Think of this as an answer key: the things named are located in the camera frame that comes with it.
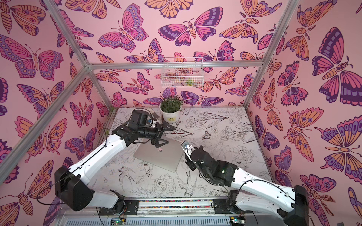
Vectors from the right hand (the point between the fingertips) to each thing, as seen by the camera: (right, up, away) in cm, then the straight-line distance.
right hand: (189, 149), depth 73 cm
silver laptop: (-14, -9, +20) cm, 25 cm away
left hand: (-8, +7, -1) cm, 11 cm away
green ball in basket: (+2, +44, +35) cm, 56 cm away
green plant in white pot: (-12, +24, +24) cm, 36 cm away
